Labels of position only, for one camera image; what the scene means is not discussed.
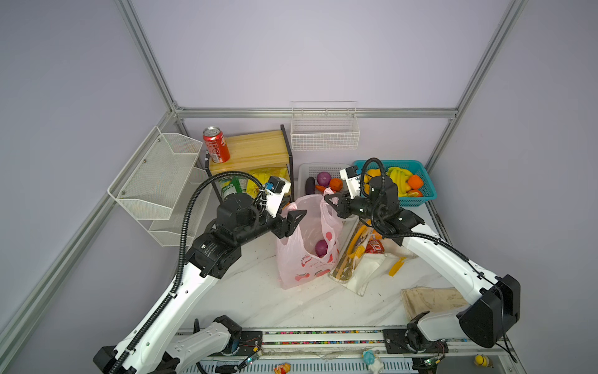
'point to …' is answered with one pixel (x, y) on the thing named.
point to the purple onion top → (323, 178)
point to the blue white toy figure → (374, 364)
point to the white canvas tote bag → (366, 255)
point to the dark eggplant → (310, 185)
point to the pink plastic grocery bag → (311, 252)
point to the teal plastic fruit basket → (417, 167)
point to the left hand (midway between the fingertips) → (294, 206)
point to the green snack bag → (232, 185)
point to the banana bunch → (400, 176)
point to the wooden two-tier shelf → (255, 151)
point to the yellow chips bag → (263, 175)
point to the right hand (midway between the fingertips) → (324, 196)
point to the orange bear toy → (283, 368)
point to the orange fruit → (415, 181)
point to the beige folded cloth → (419, 300)
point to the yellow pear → (371, 173)
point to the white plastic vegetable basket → (307, 170)
